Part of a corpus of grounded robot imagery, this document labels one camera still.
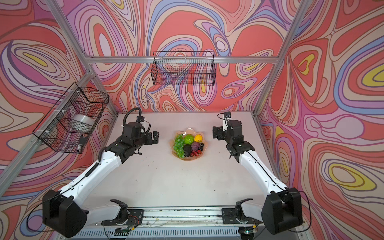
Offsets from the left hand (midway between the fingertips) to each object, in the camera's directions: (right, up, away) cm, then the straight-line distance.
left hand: (153, 132), depth 81 cm
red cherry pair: (+23, -14, +11) cm, 29 cm away
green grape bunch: (+13, -9, +12) cm, 20 cm away
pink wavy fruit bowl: (+17, -1, +20) cm, 27 cm away
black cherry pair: (+28, -9, +14) cm, 32 cm away
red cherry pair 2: (+26, -13, +10) cm, 31 cm away
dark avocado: (+18, -12, +12) cm, 25 cm away
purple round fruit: (+24, -9, +12) cm, 28 cm away
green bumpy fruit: (+20, -5, +14) cm, 25 cm away
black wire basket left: (-41, +4, -7) cm, 42 cm away
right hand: (+39, +2, +2) cm, 39 cm away
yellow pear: (+26, -4, +15) cm, 30 cm away
